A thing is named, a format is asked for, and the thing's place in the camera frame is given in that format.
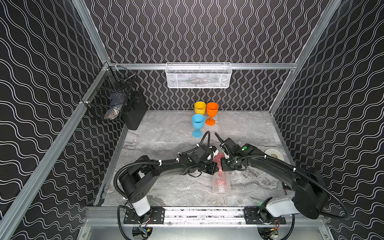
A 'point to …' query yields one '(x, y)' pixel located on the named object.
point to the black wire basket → (104, 98)
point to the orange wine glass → (212, 109)
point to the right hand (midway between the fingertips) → (224, 166)
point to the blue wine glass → (198, 122)
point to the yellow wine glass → (200, 107)
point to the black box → (134, 110)
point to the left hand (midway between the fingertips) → (220, 168)
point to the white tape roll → (275, 153)
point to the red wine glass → (221, 184)
